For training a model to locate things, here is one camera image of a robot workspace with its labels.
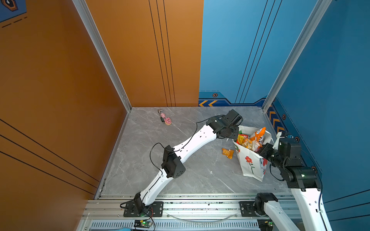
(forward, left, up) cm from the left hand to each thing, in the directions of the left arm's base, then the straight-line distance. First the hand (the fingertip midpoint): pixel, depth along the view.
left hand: (236, 132), depth 80 cm
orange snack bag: (-8, -8, +6) cm, 13 cm away
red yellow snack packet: (-3, -2, -1) cm, 4 cm away
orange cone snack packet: (-3, +1, -19) cm, 19 cm away
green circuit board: (-41, +47, -21) cm, 66 cm away
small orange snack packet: (-9, -4, +3) cm, 10 cm away
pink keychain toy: (+23, +43, -18) cm, 52 cm away
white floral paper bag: (-18, -6, -3) cm, 19 cm away
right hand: (-10, -8, +4) cm, 14 cm away
